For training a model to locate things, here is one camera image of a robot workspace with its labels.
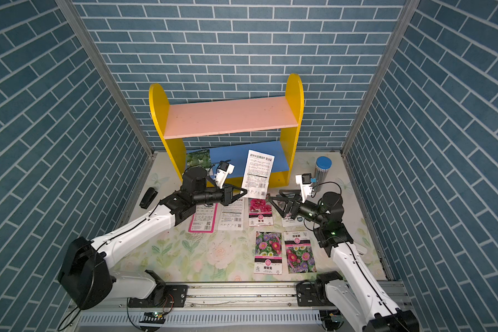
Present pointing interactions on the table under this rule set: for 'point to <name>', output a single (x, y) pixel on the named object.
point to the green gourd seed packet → (199, 158)
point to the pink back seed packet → (204, 218)
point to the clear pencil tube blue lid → (322, 165)
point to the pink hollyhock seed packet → (260, 212)
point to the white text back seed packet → (230, 217)
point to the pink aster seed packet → (268, 254)
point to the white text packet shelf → (257, 174)
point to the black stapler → (148, 198)
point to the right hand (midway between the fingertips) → (278, 198)
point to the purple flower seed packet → (289, 221)
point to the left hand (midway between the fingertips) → (250, 194)
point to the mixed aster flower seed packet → (299, 252)
